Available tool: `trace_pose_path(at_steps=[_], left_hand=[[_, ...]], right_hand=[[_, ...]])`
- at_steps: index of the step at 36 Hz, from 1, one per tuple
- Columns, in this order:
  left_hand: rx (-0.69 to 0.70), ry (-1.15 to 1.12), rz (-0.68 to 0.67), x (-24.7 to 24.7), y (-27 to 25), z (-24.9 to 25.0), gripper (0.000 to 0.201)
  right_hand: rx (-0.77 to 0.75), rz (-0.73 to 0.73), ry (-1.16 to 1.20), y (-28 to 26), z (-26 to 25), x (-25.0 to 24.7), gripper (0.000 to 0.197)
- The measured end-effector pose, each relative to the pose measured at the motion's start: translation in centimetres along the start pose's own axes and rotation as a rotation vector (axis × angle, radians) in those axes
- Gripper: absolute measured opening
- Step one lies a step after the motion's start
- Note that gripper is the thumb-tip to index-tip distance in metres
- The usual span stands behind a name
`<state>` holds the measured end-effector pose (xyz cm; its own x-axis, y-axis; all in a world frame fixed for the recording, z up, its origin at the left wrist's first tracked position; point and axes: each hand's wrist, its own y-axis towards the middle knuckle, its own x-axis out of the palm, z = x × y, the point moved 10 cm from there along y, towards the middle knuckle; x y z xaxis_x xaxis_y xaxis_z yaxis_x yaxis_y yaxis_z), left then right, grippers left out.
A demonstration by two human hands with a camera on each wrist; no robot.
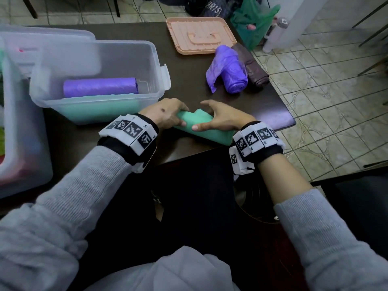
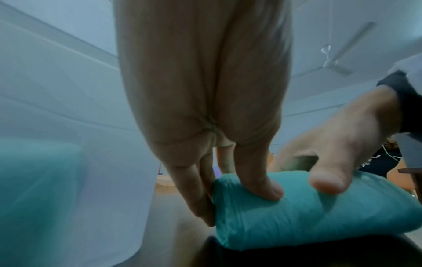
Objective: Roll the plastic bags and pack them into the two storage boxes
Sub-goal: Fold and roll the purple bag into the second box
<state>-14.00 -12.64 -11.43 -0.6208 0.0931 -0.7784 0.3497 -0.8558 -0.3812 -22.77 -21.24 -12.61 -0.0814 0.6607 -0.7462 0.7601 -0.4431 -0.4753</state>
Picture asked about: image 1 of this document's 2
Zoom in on black right wristband with markers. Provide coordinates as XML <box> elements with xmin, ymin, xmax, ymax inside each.
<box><xmin>232</xmin><ymin>121</ymin><xmax>286</xmax><ymax>166</ymax></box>

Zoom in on person's right hand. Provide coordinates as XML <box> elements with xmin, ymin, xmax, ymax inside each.
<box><xmin>192</xmin><ymin>99</ymin><xmax>257</xmax><ymax>132</ymax></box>

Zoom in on thin metal chair legs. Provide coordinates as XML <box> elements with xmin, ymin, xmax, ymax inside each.
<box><xmin>351</xmin><ymin>0</ymin><xmax>388</xmax><ymax>106</ymax></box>

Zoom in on black round stool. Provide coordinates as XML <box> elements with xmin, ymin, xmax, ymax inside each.
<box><xmin>235</xmin><ymin>169</ymin><xmax>281</xmax><ymax>225</ymax></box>

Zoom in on person's left forearm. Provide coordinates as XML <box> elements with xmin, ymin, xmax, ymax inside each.
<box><xmin>0</xmin><ymin>145</ymin><xmax>134</xmax><ymax>291</ymax></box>

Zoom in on large clear storage bin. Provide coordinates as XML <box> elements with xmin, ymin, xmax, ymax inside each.
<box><xmin>0</xmin><ymin>36</ymin><xmax>54</xmax><ymax>199</ymax></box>

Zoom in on pale pink bottle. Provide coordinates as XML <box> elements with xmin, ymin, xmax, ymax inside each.
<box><xmin>262</xmin><ymin>17</ymin><xmax>289</xmax><ymax>54</ymax></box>

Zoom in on dark patterned bag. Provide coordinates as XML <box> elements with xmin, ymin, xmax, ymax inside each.
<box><xmin>186</xmin><ymin>0</ymin><xmax>240</xmax><ymax>19</ymax></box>

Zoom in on clear lid pink handle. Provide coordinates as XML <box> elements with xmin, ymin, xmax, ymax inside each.
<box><xmin>0</xmin><ymin>25</ymin><xmax>101</xmax><ymax>79</ymax></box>

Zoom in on person's left hand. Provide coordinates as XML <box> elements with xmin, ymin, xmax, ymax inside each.
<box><xmin>138</xmin><ymin>97</ymin><xmax>190</xmax><ymax>131</ymax></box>

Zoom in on green plastic bag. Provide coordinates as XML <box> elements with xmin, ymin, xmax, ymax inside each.
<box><xmin>230</xmin><ymin>0</ymin><xmax>281</xmax><ymax>51</ymax></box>

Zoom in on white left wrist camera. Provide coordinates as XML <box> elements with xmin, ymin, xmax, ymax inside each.
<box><xmin>132</xmin><ymin>147</ymin><xmax>158</xmax><ymax>174</ymax></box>

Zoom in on black side table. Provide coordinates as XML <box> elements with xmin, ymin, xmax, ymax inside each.
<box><xmin>310</xmin><ymin>166</ymin><xmax>388</xmax><ymax>261</ymax></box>

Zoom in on brown bag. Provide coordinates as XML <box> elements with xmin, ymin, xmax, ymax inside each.
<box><xmin>232</xmin><ymin>42</ymin><xmax>270</xmax><ymax>90</ymax></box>

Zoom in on person's black trousers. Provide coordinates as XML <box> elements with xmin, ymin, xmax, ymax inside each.
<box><xmin>68</xmin><ymin>147</ymin><xmax>310</xmax><ymax>291</ymax></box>

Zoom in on person's right forearm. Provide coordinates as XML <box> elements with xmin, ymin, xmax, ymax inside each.
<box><xmin>257</xmin><ymin>154</ymin><xmax>388</xmax><ymax>291</ymax></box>

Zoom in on black wristband with markers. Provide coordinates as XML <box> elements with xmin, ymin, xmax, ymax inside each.
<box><xmin>97</xmin><ymin>113</ymin><xmax>160</xmax><ymax>166</ymax></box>
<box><xmin>232</xmin><ymin>121</ymin><xmax>286</xmax><ymax>166</ymax></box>

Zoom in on black left wristband with markers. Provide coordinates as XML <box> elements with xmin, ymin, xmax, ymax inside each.
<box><xmin>97</xmin><ymin>113</ymin><xmax>160</xmax><ymax>166</ymax></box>

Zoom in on black smartphone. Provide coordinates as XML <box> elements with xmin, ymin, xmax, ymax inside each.
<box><xmin>151</xmin><ymin>190</ymin><xmax>166</xmax><ymax>222</ymax></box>

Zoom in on small clear plastic bin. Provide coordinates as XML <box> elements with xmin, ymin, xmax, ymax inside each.
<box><xmin>29</xmin><ymin>40</ymin><xmax>172</xmax><ymax>124</ymax></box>

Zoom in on purple bag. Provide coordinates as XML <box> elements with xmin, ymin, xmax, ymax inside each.
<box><xmin>63</xmin><ymin>77</ymin><xmax>139</xmax><ymax>98</ymax></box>
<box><xmin>206</xmin><ymin>44</ymin><xmax>249</xmax><ymax>94</ymax></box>

